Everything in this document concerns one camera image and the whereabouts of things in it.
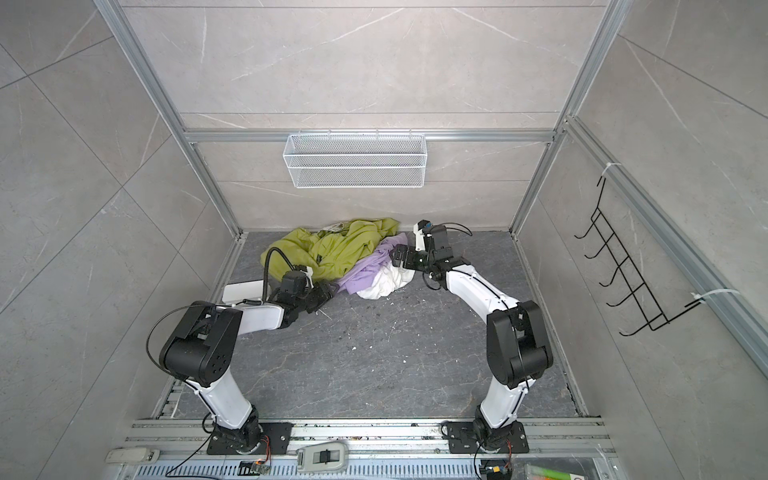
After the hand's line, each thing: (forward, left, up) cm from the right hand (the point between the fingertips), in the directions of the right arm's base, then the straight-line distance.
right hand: (402, 252), depth 92 cm
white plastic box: (-7, +54, -10) cm, 56 cm away
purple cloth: (-2, +14, -9) cm, 17 cm away
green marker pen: (-55, -29, -16) cm, 64 cm away
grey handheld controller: (-52, +21, -11) cm, 57 cm away
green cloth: (+7, +25, -6) cm, 26 cm away
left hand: (-4, +22, -10) cm, 24 cm away
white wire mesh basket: (+30, +15, +13) cm, 36 cm away
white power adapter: (-50, +66, -12) cm, 84 cm away
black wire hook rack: (-26, -51, +14) cm, 59 cm away
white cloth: (-1, +5, -12) cm, 13 cm away
